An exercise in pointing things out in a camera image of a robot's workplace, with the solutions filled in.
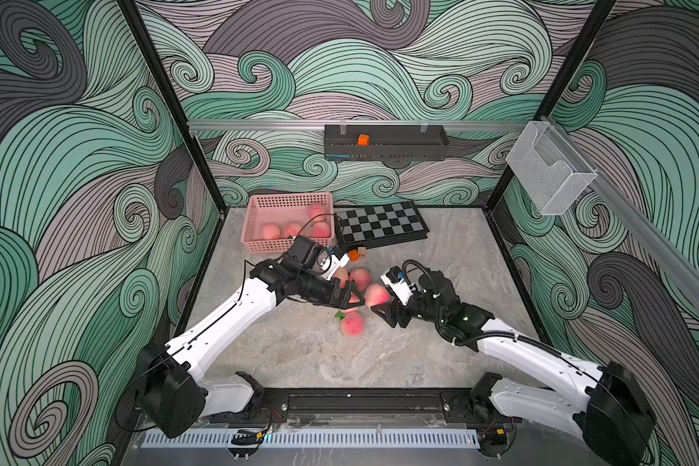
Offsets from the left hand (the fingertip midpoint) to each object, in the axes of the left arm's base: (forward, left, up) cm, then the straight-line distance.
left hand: (352, 299), depth 71 cm
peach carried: (+34, +30, -15) cm, 48 cm away
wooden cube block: (+28, -5, -19) cm, 34 cm away
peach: (+36, +22, -16) cm, 45 cm away
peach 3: (+3, -7, -2) cm, 7 cm away
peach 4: (-2, 0, +3) cm, 3 cm away
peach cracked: (0, 0, -14) cm, 14 cm away
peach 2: (+47, +13, -16) cm, 51 cm away
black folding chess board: (+40, -5, -18) cm, 44 cm away
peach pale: (+16, +2, -15) cm, 22 cm away
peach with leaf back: (+34, +10, -13) cm, 38 cm away
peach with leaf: (+15, -4, -15) cm, 21 cm away
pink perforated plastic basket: (+50, +28, -19) cm, 61 cm away
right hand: (+4, -9, -7) cm, 12 cm away
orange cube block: (+27, -1, -20) cm, 34 cm away
